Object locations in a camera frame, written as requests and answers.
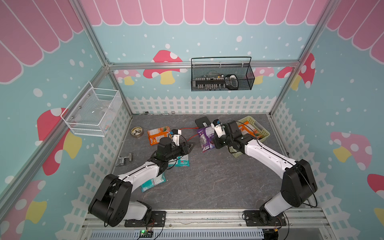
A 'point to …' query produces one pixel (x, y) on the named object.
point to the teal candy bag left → (153, 182)
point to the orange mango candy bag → (246, 128)
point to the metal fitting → (122, 159)
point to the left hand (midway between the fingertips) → (194, 146)
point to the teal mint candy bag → (180, 161)
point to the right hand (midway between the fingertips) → (213, 138)
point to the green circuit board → (145, 233)
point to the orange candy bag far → (156, 134)
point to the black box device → (202, 122)
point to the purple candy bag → (206, 135)
